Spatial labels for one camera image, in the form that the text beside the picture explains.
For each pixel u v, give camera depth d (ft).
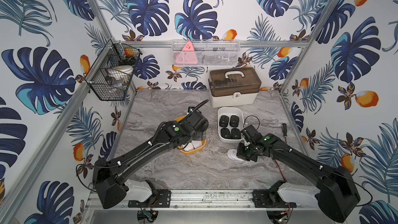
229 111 3.31
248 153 2.26
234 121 3.29
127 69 2.68
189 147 2.94
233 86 3.09
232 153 2.86
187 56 2.96
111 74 2.63
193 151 2.77
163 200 2.43
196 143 2.96
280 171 2.72
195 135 1.84
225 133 3.12
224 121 3.29
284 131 3.18
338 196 1.33
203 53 3.31
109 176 1.28
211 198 2.47
